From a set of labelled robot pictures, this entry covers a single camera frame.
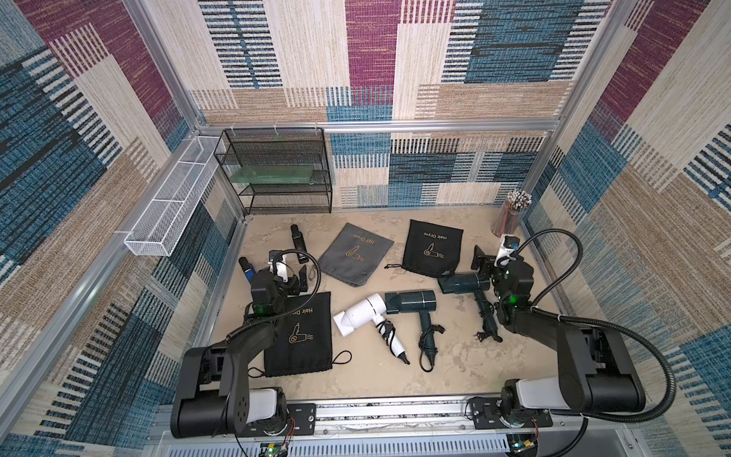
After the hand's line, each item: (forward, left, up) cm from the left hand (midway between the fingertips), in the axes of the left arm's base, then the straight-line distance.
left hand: (290, 265), depth 90 cm
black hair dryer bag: (+14, -48, -12) cm, 51 cm away
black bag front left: (-19, -4, -12) cm, 23 cm away
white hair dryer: (-12, -24, -7) cm, 27 cm away
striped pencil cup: (+20, -74, 0) cm, 76 cm away
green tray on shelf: (+27, +7, +15) cm, 32 cm away
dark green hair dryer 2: (-9, -39, -7) cm, 41 cm away
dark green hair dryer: (-4, -58, -6) cm, 59 cm away
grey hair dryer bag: (+11, -18, -10) cm, 24 cm away
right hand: (+2, -63, +2) cm, 63 cm away
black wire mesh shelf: (+40, +13, -2) cm, 42 cm away
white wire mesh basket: (+17, +43, +6) cm, 47 cm away
